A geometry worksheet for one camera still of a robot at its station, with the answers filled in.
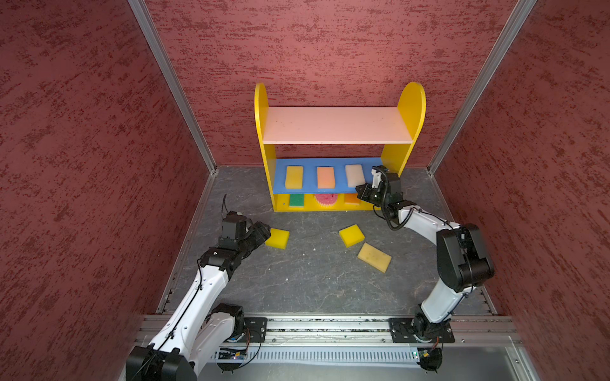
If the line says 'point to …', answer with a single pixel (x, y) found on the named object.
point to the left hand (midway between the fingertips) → (265, 236)
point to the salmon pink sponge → (326, 178)
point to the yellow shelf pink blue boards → (315, 157)
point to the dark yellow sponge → (294, 177)
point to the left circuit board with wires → (230, 358)
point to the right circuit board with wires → (432, 359)
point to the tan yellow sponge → (374, 257)
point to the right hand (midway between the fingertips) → (354, 190)
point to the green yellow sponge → (296, 200)
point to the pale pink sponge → (355, 175)
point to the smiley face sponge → (326, 199)
